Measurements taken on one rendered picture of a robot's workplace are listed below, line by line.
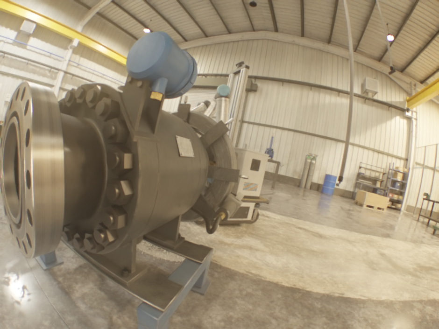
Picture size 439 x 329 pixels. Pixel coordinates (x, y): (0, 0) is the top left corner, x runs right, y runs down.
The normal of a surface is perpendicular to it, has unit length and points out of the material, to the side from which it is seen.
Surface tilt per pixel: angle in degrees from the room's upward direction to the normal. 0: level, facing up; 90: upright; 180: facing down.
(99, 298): 0
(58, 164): 75
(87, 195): 100
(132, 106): 90
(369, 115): 90
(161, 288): 0
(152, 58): 90
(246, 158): 90
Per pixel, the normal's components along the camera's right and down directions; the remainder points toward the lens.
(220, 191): -0.25, 0.00
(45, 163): 0.96, -0.08
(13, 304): 0.21, -0.98
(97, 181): 0.96, 0.20
